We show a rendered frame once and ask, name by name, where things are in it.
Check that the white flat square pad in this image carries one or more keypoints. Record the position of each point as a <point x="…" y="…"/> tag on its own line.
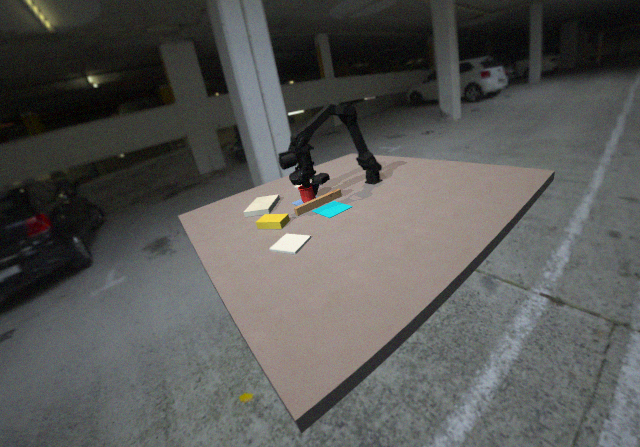
<point x="290" y="243"/>

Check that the yellow rectangular block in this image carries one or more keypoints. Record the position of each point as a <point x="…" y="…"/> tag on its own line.
<point x="273" y="221"/>

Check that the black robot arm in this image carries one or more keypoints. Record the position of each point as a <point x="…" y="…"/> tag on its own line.
<point x="299" y="149"/>

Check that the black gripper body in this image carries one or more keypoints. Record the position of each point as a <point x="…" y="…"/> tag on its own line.
<point x="320" y="179"/>

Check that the red plastic cup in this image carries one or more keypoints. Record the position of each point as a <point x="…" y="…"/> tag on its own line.
<point x="306" y="194"/>

